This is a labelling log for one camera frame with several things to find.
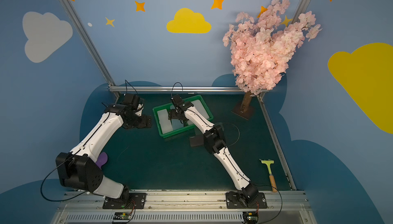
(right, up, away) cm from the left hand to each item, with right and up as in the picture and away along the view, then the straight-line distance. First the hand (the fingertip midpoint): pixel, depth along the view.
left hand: (143, 122), depth 84 cm
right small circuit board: (+56, -45, -11) cm, 73 cm away
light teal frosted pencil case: (+16, -3, +16) cm, 23 cm away
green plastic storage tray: (+8, +9, +26) cm, 29 cm away
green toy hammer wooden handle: (+71, -23, +3) cm, 75 cm away
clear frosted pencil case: (+9, -2, +15) cm, 18 cm away
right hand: (+15, +3, +21) cm, 26 cm away
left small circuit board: (-6, -44, -12) cm, 46 cm away
